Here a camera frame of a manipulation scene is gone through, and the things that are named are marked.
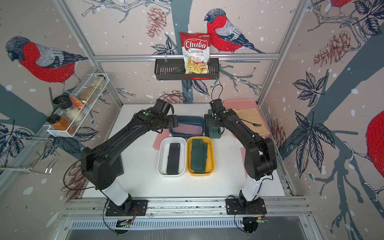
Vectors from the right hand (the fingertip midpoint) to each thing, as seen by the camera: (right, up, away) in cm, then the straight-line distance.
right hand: (212, 120), depth 92 cm
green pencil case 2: (0, -7, -6) cm, 9 cm away
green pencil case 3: (-9, -21, -2) cm, 23 cm away
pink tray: (+31, +13, +30) cm, 46 cm away
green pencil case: (-4, -17, +1) cm, 17 cm away
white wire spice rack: (-68, +10, -18) cm, 71 cm away
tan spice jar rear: (-68, +14, -14) cm, 71 cm away
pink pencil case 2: (+20, -22, +1) cm, 30 cm away
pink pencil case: (-35, -12, +7) cm, 37 cm away
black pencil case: (-4, -3, -7) cm, 8 cm away
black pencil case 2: (-24, -23, -3) cm, 34 cm away
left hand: (-23, +1, -8) cm, 24 cm away
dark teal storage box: (-15, 0, +15) cm, 21 cm away
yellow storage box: (-2, -26, -3) cm, 27 cm away
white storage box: (-31, -22, -1) cm, 38 cm away
